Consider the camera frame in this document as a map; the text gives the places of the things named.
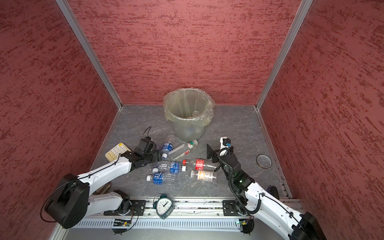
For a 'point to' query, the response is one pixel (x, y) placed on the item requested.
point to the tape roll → (263, 161)
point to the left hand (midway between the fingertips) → (156, 158)
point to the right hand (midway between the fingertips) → (213, 146)
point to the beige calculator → (112, 155)
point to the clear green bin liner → (191, 106)
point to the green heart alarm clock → (163, 205)
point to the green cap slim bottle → (190, 146)
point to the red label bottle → (200, 164)
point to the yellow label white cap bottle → (203, 175)
